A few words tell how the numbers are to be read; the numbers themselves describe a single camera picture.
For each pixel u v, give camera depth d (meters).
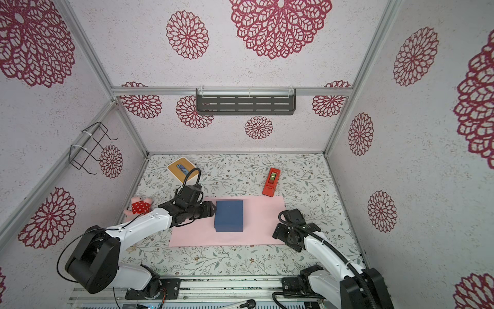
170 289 0.74
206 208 0.78
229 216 0.90
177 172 1.04
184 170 1.08
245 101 0.97
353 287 0.40
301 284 0.65
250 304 0.70
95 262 0.43
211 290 0.75
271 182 1.00
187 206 0.67
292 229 0.66
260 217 0.95
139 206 0.90
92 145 0.79
